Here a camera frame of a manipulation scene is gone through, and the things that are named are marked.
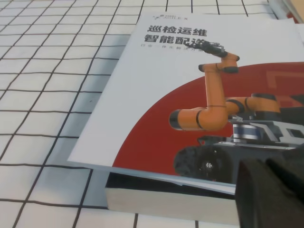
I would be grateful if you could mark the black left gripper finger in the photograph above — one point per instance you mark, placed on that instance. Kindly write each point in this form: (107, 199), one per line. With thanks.
(270, 194)

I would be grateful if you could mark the robot brochure book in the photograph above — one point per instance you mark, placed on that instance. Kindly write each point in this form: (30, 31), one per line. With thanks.
(190, 97)

